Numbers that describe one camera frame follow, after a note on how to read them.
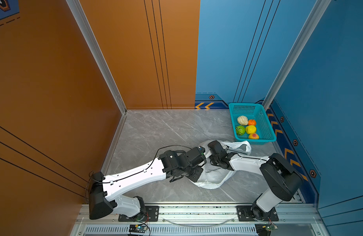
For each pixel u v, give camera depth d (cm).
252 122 107
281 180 45
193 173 60
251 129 102
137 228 71
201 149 64
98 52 86
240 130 100
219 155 71
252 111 112
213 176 81
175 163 49
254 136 98
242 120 106
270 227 70
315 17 72
